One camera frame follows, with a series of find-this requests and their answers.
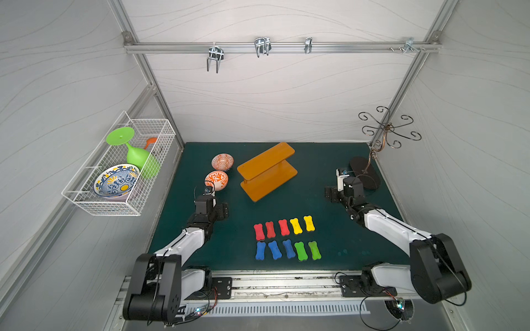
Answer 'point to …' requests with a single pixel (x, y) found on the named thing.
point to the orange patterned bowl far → (223, 162)
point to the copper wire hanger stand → (387, 130)
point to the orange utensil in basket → (152, 140)
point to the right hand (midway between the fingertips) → (338, 184)
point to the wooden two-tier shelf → (267, 171)
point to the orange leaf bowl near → (218, 178)
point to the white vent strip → (277, 308)
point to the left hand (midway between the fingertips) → (216, 204)
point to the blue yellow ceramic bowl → (116, 181)
